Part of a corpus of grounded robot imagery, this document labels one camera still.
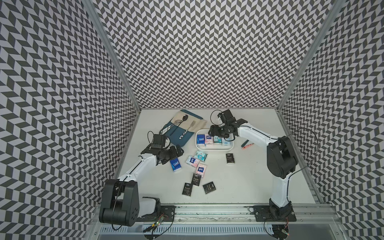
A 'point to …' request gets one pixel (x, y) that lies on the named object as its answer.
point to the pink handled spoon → (244, 147)
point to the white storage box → (206, 131)
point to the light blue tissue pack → (225, 143)
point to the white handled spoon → (176, 122)
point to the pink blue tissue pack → (192, 161)
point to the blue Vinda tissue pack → (200, 140)
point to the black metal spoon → (184, 118)
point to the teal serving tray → (177, 134)
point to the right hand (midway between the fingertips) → (213, 135)
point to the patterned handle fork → (192, 125)
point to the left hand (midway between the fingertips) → (177, 154)
